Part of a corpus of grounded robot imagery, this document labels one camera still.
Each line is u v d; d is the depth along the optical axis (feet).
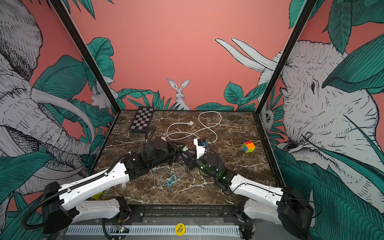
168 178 2.82
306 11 2.30
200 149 2.12
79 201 1.40
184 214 2.47
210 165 1.84
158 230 2.30
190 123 3.64
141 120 3.63
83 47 2.73
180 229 2.30
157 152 1.75
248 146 3.13
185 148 2.30
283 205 1.36
